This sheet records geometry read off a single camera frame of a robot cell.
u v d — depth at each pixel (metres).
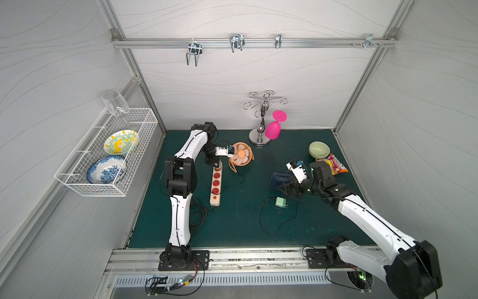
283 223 0.83
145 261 0.75
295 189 0.70
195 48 0.78
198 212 0.84
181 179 0.59
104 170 0.63
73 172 0.56
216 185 0.93
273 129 1.00
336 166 0.98
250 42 0.77
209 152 0.85
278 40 0.79
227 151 0.87
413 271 0.39
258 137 1.15
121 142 0.70
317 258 0.73
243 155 0.99
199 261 0.73
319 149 1.08
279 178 0.88
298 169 0.71
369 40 0.76
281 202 0.88
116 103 0.64
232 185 0.96
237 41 0.77
